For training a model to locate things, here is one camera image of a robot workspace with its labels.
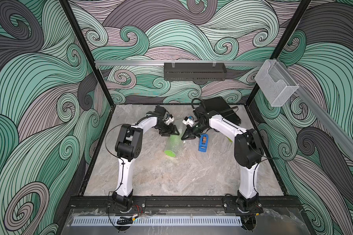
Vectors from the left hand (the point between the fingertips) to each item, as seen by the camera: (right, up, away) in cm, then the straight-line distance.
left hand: (175, 134), depth 96 cm
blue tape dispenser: (+19, -6, -1) cm, 20 cm away
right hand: (+4, -2, -10) cm, 11 cm away
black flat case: (+36, +20, +21) cm, 46 cm away
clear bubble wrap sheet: (+4, +2, -2) cm, 5 cm away
